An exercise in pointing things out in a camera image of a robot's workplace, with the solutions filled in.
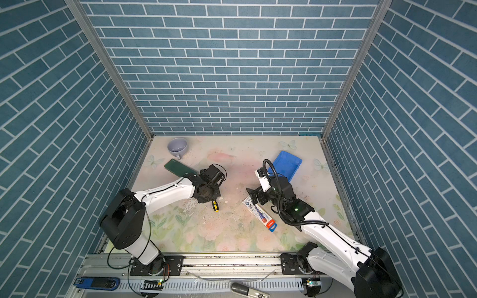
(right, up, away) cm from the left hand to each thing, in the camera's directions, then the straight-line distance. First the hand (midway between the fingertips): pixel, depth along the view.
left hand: (221, 197), depth 89 cm
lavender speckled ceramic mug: (-30, +25, +23) cm, 45 cm away
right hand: (+17, +8, -9) cm, 21 cm away
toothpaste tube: (+19, -7, -2) cm, 21 cm away
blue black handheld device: (-37, -25, -23) cm, 50 cm away
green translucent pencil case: (-26, +13, +16) cm, 34 cm away
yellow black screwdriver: (-2, -3, -4) cm, 5 cm away
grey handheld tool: (+13, -28, -24) cm, 39 cm away
